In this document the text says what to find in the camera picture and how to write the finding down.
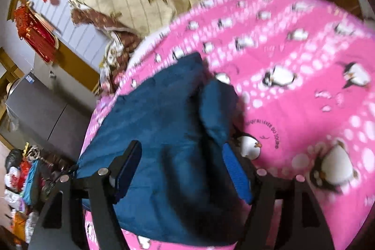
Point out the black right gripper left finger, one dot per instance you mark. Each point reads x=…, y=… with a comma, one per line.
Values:
x=61, y=224

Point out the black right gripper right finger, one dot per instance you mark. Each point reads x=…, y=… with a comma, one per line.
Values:
x=284, y=213

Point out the teal quilted down jacket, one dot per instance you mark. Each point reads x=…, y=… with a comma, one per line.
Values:
x=181, y=191

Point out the clutter pile on floor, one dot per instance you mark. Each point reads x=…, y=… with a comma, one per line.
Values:
x=31, y=174

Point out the grey refrigerator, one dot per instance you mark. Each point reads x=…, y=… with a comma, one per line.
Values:
x=48, y=119

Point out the pink penguin bed cover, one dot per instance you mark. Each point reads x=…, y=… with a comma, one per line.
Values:
x=304, y=74

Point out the brown patterned blanket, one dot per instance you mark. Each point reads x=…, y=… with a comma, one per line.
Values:
x=123, y=41

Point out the red tasselled hanging decoration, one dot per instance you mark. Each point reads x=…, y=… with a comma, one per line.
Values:
x=36, y=32

